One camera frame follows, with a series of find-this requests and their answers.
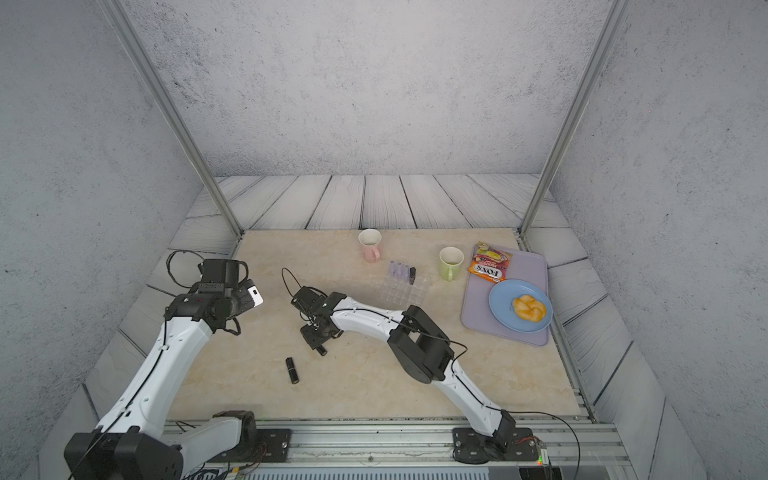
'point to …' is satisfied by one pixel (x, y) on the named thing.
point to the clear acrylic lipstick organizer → (397, 290)
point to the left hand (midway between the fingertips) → (243, 298)
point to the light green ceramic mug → (451, 259)
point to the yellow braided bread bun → (529, 308)
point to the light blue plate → (500, 304)
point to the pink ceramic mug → (370, 240)
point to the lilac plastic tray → (477, 313)
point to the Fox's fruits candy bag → (489, 263)
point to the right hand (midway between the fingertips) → (313, 340)
